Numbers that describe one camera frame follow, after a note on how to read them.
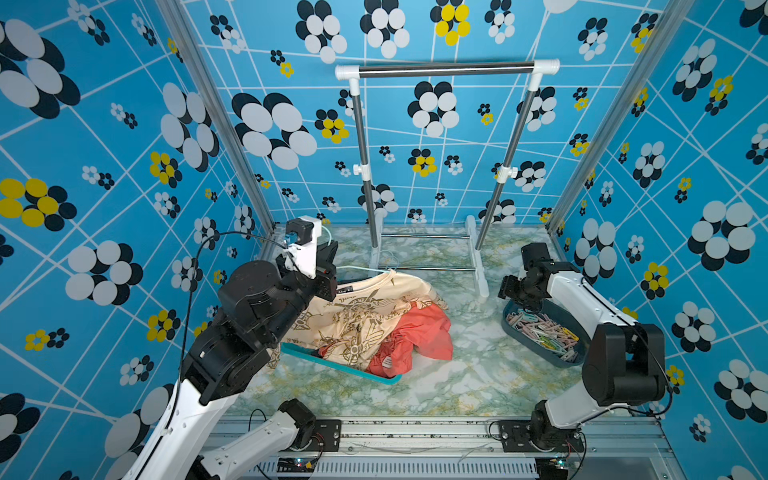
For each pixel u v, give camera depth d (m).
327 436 0.74
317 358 0.77
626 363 0.44
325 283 0.46
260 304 0.35
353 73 0.62
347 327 0.82
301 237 0.41
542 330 0.91
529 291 0.75
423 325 0.78
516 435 0.73
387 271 0.61
